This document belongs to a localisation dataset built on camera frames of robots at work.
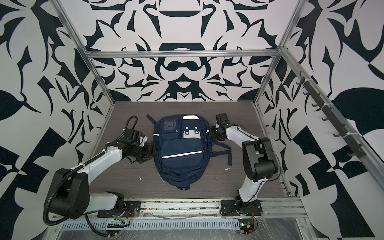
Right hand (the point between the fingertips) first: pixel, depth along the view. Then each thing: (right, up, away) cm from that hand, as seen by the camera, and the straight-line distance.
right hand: (212, 132), depth 96 cm
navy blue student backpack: (-18, -7, -6) cm, 20 cm away
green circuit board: (+13, -41, -25) cm, 50 cm away
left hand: (-32, -10, -10) cm, 35 cm away
